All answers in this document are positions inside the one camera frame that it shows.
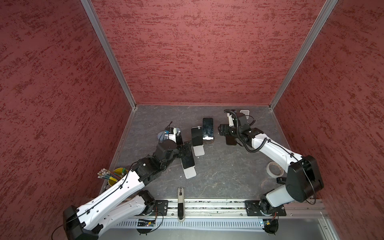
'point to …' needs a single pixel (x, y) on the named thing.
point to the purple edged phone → (179, 139)
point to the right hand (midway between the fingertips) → (223, 130)
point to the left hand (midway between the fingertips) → (183, 145)
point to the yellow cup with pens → (112, 176)
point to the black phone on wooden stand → (208, 129)
